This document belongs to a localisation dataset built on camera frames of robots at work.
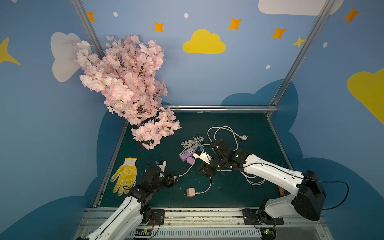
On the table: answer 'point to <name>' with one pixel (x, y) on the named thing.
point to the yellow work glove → (127, 176)
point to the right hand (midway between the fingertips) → (200, 169)
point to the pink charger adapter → (190, 192)
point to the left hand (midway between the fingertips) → (175, 175)
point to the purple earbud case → (190, 160)
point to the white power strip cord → (189, 142)
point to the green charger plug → (198, 144)
